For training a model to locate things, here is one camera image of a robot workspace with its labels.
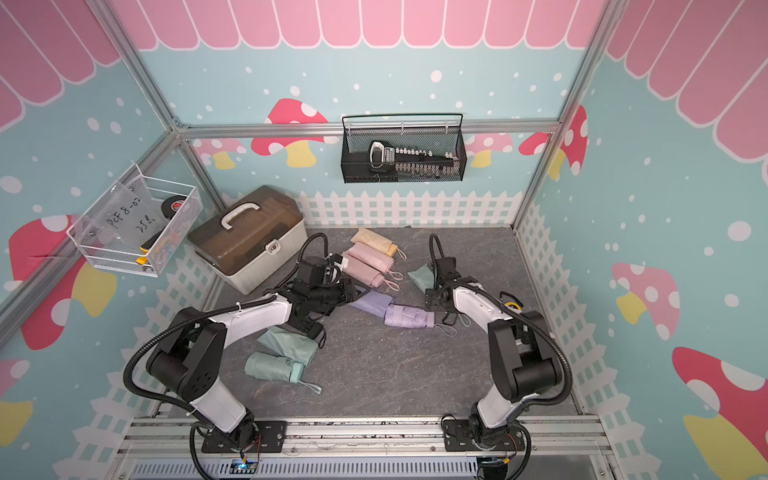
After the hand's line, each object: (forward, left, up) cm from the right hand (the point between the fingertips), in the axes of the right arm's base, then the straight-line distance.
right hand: (444, 301), depth 95 cm
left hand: (-2, +24, +7) cm, 25 cm away
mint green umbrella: (-20, +49, 0) cm, 53 cm away
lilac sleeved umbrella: (-4, +12, -1) cm, 13 cm away
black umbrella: (-8, +41, -3) cm, 42 cm away
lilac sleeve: (0, +23, 0) cm, 23 cm away
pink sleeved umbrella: (+19, +24, -1) cm, 30 cm away
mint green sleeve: (-14, +44, -2) cm, 47 cm away
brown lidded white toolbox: (+13, +60, +17) cm, 63 cm away
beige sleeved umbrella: (+28, +25, 0) cm, 38 cm away
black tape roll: (+13, +75, +31) cm, 82 cm away
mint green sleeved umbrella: (+10, +6, -1) cm, 12 cm away
